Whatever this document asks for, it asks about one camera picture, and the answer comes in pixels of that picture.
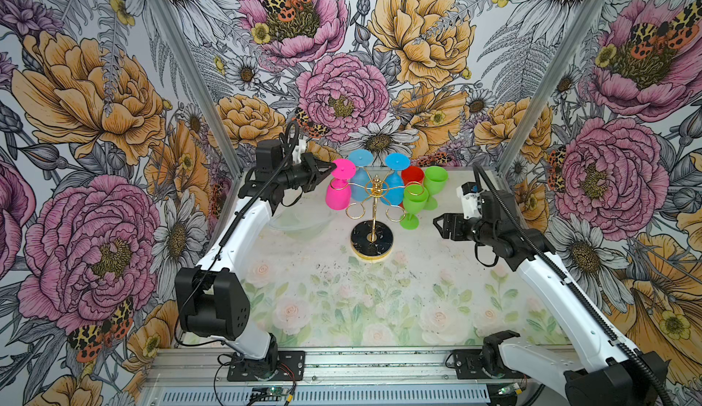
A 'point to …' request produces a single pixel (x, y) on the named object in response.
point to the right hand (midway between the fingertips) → (445, 229)
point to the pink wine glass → (339, 190)
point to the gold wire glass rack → (373, 240)
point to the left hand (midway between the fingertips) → (337, 172)
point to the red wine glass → (412, 174)
